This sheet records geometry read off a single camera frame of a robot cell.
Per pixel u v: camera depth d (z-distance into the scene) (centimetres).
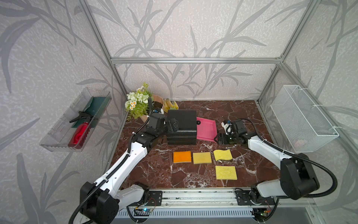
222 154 89
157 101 102
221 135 80
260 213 72
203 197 75
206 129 99
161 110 71
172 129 69
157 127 58
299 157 44
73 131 61
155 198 73
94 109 70
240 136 67
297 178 43
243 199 73
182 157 89
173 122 71
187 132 81
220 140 79
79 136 58
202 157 87
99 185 39
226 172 81
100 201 37
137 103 80
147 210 70
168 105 117
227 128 79
